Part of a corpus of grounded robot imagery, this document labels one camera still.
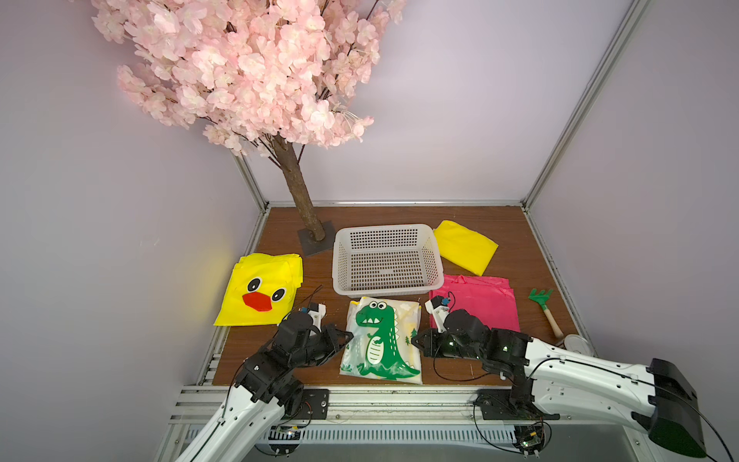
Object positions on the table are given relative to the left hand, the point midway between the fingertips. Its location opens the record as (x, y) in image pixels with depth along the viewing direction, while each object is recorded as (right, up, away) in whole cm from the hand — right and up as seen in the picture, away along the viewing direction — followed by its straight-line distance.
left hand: (358, 338), depth 73 cm
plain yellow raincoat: (+39, +21, +37) cm, 58 cm away
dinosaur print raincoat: (+6, -2, -1) cm, 6 cm away
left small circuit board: (-19, -24, -1) cm, 30 cm away
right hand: (+13, 0, -1) cm, 13 cm away
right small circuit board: (+43, -24, -2) cm, 50 cm away
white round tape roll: (+61, -4, +5) cm, 61 cm away
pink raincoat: (+41, +6, +16) cm, 44 cm away
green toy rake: (+60, +5, +20) cm, 63 cm away
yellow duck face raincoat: (-34, +8, +22) cm, 42 cm away
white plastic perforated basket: (+8, +17, +22) cm, 29 cm away
